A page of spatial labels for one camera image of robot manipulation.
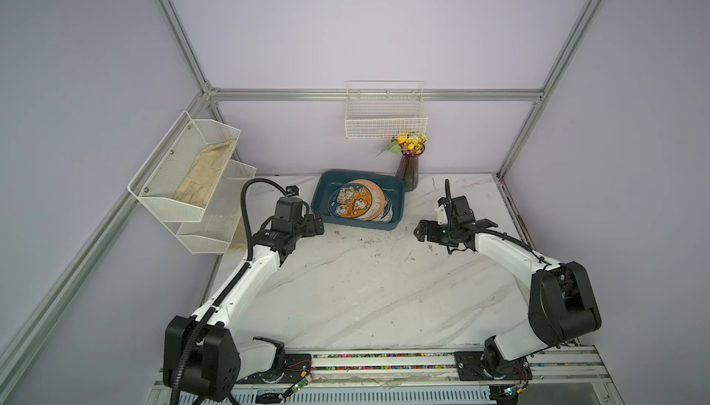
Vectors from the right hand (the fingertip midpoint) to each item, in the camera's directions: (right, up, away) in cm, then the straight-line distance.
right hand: (420, 234), depth 91 cm
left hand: (-38, +4, -6) cm, 38 cm away
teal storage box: (-34, +20, +21) cm, 45 cm away
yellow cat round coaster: (-24, +11, +16) cm, 31 cm away
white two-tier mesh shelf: (-64, +3, -15) cm, 66 cm away
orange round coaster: (-14, +13, +18) cm, 26 cm away
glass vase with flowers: (-2, +31, +7) cm, 32 cm away
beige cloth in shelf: (-66, +16, -14) cm, 69 cm away
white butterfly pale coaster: (-14, +9, +15) cm, 23 cm away
